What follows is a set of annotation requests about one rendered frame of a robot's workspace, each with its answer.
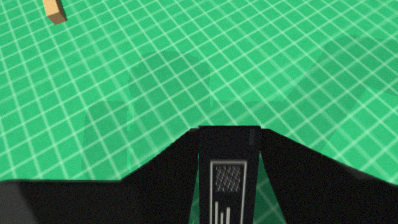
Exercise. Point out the black strip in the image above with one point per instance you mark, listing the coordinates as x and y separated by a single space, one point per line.
228 169

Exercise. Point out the green work mat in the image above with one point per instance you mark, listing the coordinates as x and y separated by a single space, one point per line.
98 96

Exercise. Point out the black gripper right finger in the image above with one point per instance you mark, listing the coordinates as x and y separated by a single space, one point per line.
312 188

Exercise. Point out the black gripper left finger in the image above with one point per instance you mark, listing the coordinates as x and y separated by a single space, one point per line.
163 196

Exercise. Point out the small tan wooden bar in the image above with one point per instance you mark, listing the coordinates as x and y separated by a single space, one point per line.
54 11

